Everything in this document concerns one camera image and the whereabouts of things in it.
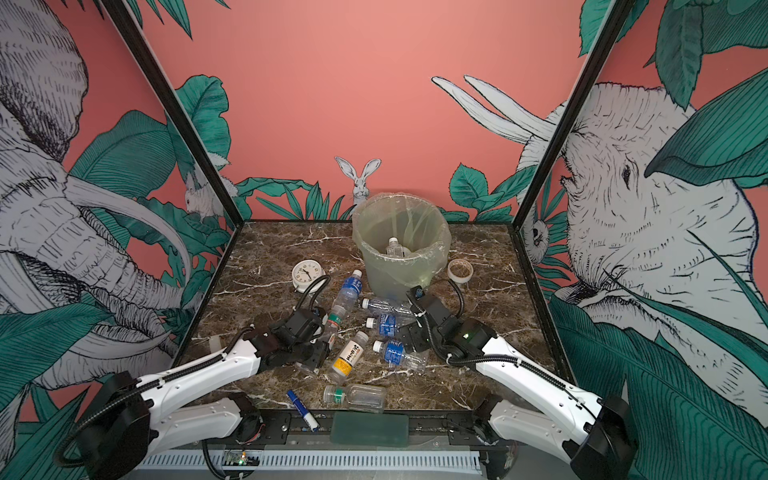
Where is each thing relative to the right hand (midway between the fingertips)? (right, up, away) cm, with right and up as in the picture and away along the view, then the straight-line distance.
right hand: (413, 324), depth 78 cm
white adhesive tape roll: (+19, +12, +30) cm, 37 cm away
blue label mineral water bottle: (-5, -9, +4) cm, 11 cm away
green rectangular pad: (-11, -25, -5) cm, 28 cm away
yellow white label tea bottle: (-17, -10, +4) cm, 20 cm away
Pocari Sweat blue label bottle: (-7, -3, +10) cm, 13 cm away
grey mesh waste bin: (+4, +27, +16) cm, 32 cm away
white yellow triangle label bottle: (-5, +20, +18) cm, 27 cm away
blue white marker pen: (-28, -22, -2) cm, 36 cm away
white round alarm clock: (-36, +12, +23) cm, 44 cm away
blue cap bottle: (-20, +6, +16) cm, 26 cm away
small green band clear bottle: (-14, -20, +1) cm, 24 cm away
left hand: (-25, -8, +6) cm, 27 cm away
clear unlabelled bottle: (-8, +2, +18) cm, 19 cm away
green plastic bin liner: (-1, +23, +26) cm, 34 cm away
